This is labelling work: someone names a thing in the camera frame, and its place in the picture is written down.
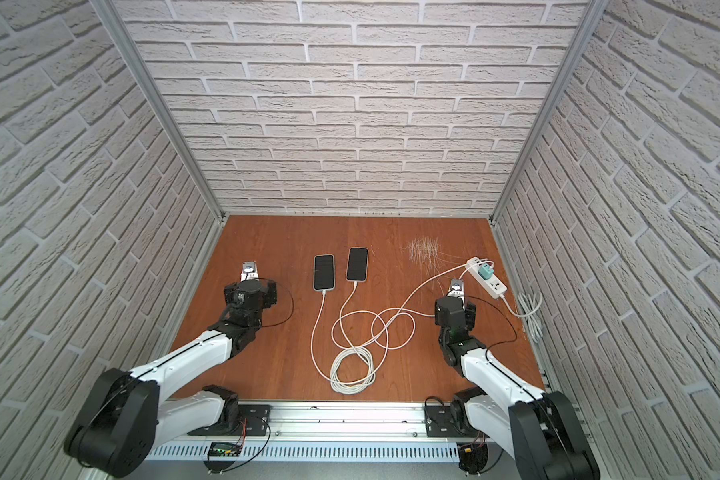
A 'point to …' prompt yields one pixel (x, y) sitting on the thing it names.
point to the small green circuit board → (224, 449)
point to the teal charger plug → (486, 271)
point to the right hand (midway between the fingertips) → (451, 297)
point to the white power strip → (493, 285)
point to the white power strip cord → (529, 307)
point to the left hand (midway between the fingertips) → (248, 275)
